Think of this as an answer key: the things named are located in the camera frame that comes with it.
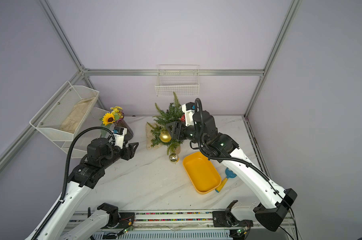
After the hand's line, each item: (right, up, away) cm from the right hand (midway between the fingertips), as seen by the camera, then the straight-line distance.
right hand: (172, 128), depth 64 cm
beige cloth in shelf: (-53, +11, +17) cm, 57 cm away
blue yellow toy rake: (+32, -28, +24) cm, 49 cm away
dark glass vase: (-35, +3, +31) cm, 47 cm away
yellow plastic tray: (+16, -28, +25) cm, 41 cm away
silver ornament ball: (-1, -16, +14) cm, 21 cm away
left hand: (-21, -8, +8) cm, 24 cm away
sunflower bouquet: (-39, +5, +22) cm, 45 cm away
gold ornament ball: (-4, -4, +5) cm, 7 cm away
